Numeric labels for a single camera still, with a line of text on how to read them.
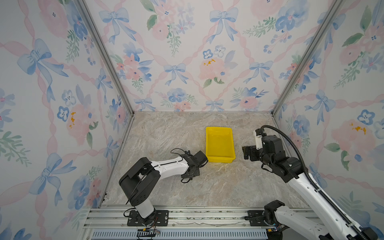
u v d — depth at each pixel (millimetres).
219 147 974
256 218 729
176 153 662
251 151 663
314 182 452
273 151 534
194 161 701
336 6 689
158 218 735
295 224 544
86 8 701
